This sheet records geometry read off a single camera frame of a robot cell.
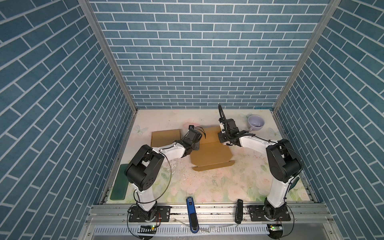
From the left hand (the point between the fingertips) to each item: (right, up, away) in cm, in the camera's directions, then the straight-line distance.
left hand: (195, 142), depth 96 cm
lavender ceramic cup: (+45, +13, +14) cm, 49 cm away
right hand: (+16, +6, +2) cm, 18 cm away
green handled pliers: (+57, -22, -12) cm, 62 cm away
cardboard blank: (+11, -8, +3) cm, 14 cm away
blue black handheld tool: (-1, -33, -25) cm, 41 cm away
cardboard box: (-25, +2, +10) cm, 27 cm away
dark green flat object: (-41, -23, -16) cm, 49 cm away
